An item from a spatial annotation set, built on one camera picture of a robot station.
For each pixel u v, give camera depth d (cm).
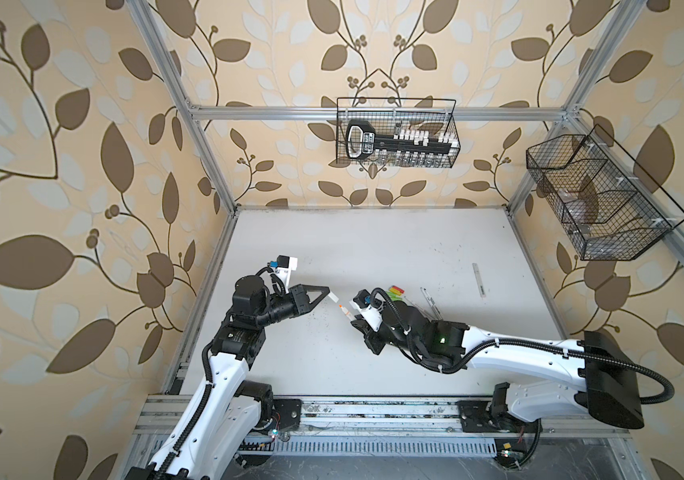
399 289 97
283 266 68
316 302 69
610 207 73
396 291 96
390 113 90
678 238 59
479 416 74
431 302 94
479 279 101
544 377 46
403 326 53
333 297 72
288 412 74
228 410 60
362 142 84
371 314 64
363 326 66
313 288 71
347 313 73
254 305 58
